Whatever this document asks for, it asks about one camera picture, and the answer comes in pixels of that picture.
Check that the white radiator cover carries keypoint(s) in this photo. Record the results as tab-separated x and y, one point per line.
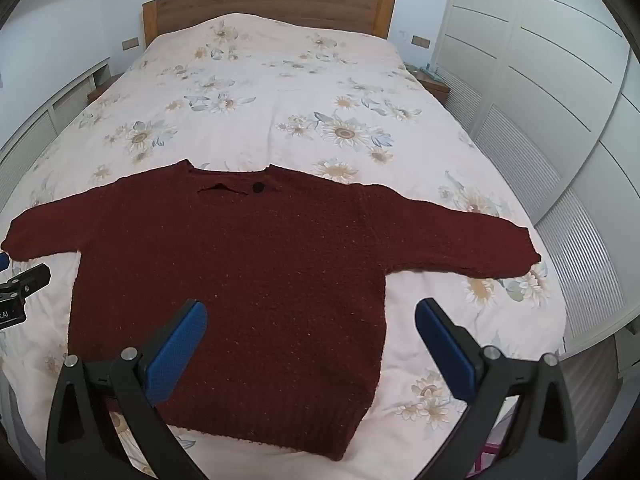
45	115

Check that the wooden nightstand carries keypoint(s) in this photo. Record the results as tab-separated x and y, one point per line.
101	91
434	83

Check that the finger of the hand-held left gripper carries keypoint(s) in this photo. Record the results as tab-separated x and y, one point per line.
34	276

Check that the white wardrobe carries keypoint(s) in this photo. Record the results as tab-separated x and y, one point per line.
555	110

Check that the wooden headboard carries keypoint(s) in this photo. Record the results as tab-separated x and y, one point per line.
265	7

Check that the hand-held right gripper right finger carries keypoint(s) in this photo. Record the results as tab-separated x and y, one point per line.
445	345

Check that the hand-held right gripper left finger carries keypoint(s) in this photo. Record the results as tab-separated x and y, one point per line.
180	347

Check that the black sweater button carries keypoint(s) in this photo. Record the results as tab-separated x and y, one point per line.
259	187

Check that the dark red knitted sweater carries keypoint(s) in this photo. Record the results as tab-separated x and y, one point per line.
235	280

